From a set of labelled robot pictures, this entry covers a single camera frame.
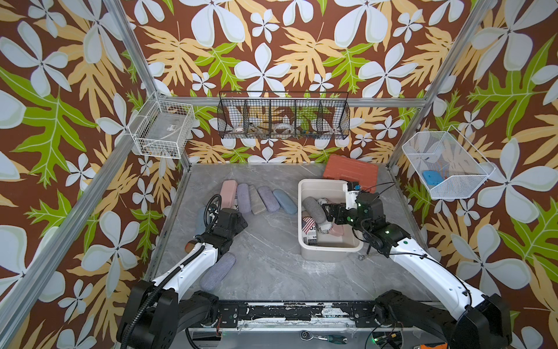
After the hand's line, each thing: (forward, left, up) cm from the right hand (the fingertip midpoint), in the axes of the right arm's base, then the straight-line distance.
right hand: (329, 204), depth 79 cm
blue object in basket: (+8, -39, +6) cm, 40 cm away
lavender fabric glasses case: (-19, +42, -18) cm, 50 cm away
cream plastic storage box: (-6, +1, -19) cm, 20 cm away
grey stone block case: (+12, +29, -18) cm, 36 cm away
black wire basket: (+41, +17, +11) cm, 46 cm away
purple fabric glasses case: (+15, +24, -17) cm, 33 cm away
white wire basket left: (+26, +65, +15) cm, 72 cm away
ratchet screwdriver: (-39, +9, -21) cm, 45 cm away
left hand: (0, +37, -11) cm, 38 cm away
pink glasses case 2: (-3, -5, -14) cm, 16 cm away
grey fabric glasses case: (+5, +3, -11) cm, 13 cm away
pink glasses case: (+16, +43, -15) cm, 48 cm away
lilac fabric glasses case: (+14, +35, -15) cm, 41 cm away
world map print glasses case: (-2, 0, -13) cm, 13 cm away
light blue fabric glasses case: (+14, +16, -18) cm, 28 cm away
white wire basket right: (+13, -47, +7) cm, 49 cm away
